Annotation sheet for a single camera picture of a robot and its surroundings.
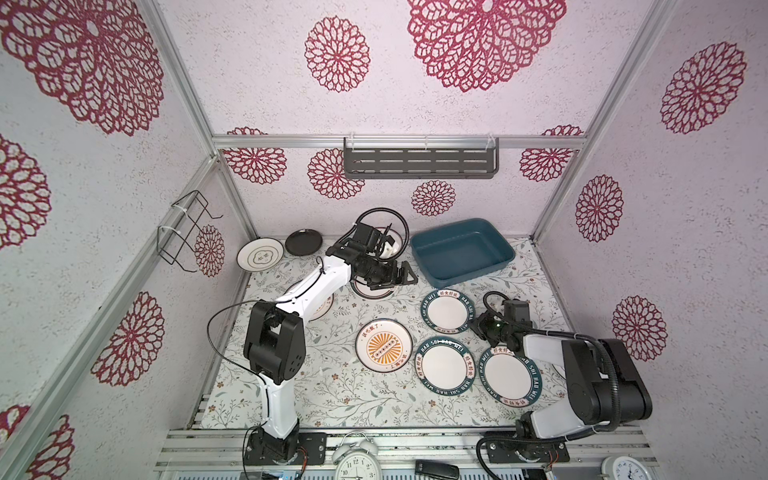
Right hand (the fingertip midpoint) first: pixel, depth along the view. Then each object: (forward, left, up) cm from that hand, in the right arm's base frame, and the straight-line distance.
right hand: (468, 316), depth 94 cm
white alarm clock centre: (-40, +32, +2) cm, 51 cm away
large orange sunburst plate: (-9, +26, -3) cm, 28 cm away
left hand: (+1, +21, +14) cm, 25 cm away
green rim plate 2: (-14, +8, -5) cm, 17 cm away
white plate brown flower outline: (+26, +77, -1) cm, 81 cm away
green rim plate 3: (-19, -9, -3) cm, 21 cm away
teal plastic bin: (+33, 0, -5) cm, 33 cm away
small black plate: (+31, +59, +1) cm, 67 cm away
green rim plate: (+3, +6, -2) cm, 7 cm away
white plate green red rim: (+10, +34, -1) cm, 35 cm away
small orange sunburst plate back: (+5, +24, +24) cm, 34 cm away
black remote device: (-41, +13, 0) cm, 43 cm away
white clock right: (-39, -30, -1) cm, 49 cm away
